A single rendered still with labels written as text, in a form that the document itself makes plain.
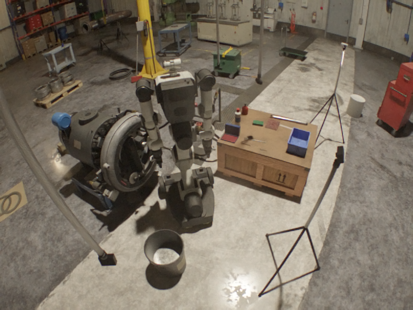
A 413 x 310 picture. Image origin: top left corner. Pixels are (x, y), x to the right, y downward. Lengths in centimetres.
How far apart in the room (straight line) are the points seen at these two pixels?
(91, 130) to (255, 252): 186
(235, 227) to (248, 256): 33
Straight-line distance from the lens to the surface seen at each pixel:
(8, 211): 357
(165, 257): 201
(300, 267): 218
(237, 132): 246
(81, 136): 233
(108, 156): 191
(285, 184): 247
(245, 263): 209
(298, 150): 230
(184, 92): 143
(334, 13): 1157
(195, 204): 198
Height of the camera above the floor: 194
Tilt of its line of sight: 41 degrees down
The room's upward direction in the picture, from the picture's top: 3 degrees counter-clockwise
